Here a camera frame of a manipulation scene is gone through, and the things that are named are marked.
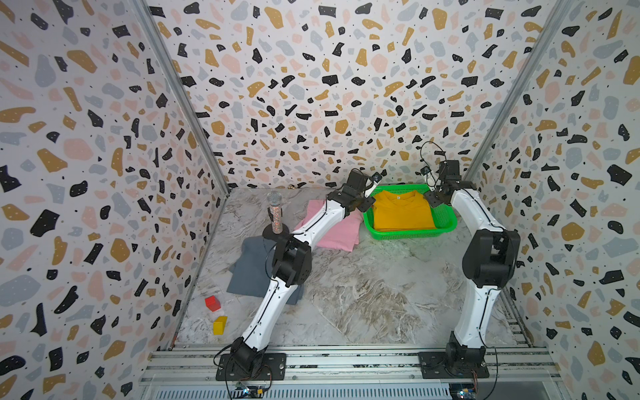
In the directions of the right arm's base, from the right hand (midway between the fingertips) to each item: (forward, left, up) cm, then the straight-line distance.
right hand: (440, 190), depth 98 cm
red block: (-42, +82, -12) cm, 93 cm away
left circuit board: (-65, +64, -16) cm, 93 cm away
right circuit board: (-63, +4, -18) cm, 66 cm away
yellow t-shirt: (+1, +13, -13) cm, 18 cm away
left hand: (-1, +29, 0) cm, 29 cm away
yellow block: (-48, +78, -15) cm, 93 cm away
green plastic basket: (-4, +27, -12) cm, 30 cm away
